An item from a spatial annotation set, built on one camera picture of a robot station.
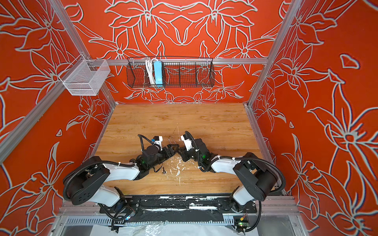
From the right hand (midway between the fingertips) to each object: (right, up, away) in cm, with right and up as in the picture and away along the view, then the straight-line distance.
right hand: (175, 149), depth 84 cm
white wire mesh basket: (-59, +45, +10) cm, 75 cm away
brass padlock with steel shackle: (-1, +4, 0) cm, 4 cm away
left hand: (+1, +2, -1) cm, 2 cm away
